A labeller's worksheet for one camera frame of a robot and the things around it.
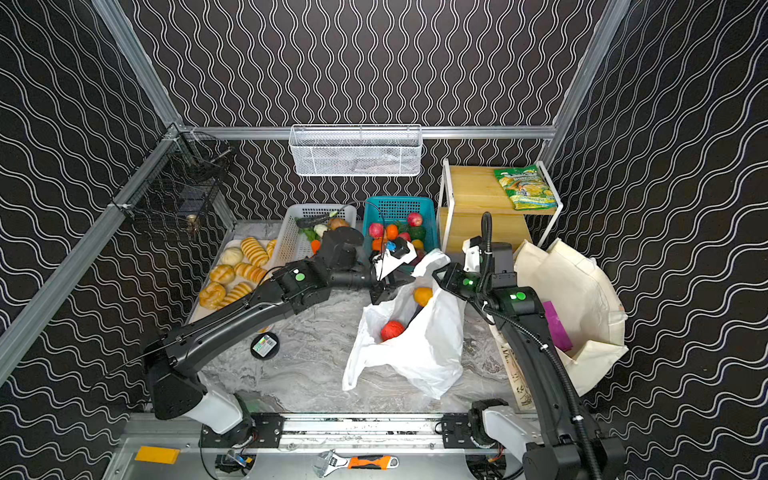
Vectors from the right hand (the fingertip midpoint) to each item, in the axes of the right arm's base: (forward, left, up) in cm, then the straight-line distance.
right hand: (439, 274), depth 75 cm
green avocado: (+33, +3, -19) cm, 38 cm away
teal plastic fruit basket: (+36, +14, -15) cm, 42 cm away
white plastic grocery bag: (-13, +6, -5) cm, 15 cm away
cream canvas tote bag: (-4, -38, -7) cm, 39 cm away
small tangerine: (+30, +13, -16) cm, 36 cm away
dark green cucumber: (+37, +43, -17) cm, 59 cm away
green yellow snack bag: (+21, -24, +10) cm, 34 cm away
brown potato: (+37, +34, -17) cm, 53 cm away
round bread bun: (+5, +69, -18) cm, 72 cm away
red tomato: (-6, +12, -19) cm, 23 cm away
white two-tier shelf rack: (+22, -9, +8) cm, 25 cm away
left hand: (-7, +6, +10) cm, 13 cm away
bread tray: (+17, +65, -19) cm, 70 cm away
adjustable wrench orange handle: (-37, +16, -24) cm, 47 cm away
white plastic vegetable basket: (+30, +50, -22) cm, 62 cm away
